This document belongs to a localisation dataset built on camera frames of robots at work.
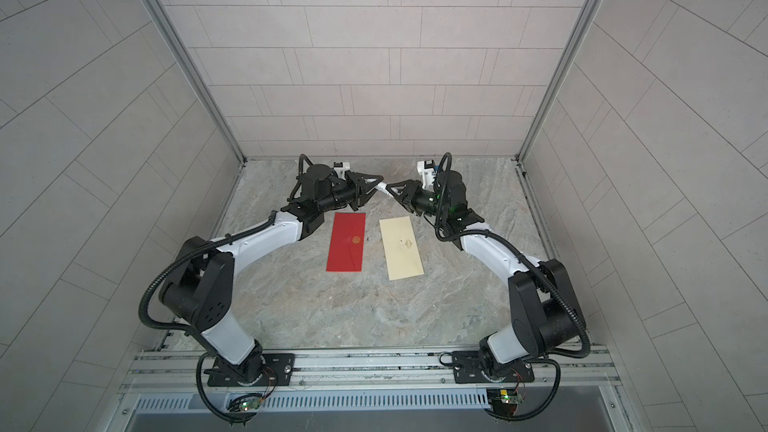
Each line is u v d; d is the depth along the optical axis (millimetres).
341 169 781
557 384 654
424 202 720
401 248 916
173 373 710
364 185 743
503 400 679
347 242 936
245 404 643
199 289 445
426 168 757
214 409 649
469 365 712
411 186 717
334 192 705
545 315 423
